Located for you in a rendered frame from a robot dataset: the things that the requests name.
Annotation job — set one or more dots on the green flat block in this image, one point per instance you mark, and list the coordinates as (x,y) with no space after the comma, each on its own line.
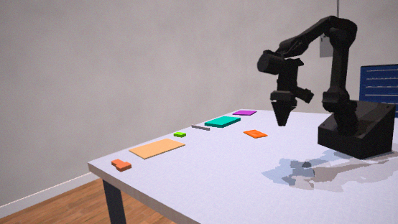
(180,134)

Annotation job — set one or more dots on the light orange flat rectangular sheet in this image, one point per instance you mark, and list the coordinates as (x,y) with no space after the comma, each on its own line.
(155,148)

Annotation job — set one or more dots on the teal flat square slab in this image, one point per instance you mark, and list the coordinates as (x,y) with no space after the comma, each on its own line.
(222,121)

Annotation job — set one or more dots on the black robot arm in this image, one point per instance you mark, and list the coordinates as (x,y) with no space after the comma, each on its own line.
(341,33)

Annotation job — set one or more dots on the orange plate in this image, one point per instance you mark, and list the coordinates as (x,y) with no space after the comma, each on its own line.
(255,134)

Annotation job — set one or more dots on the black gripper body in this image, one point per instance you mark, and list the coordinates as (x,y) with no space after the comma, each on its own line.
(284,83)

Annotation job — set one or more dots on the flat magenta square tile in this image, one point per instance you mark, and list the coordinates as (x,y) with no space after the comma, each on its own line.
(244,113)

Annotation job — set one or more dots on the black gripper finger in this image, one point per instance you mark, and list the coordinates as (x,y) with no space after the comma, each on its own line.
(280,110)
(287,115)

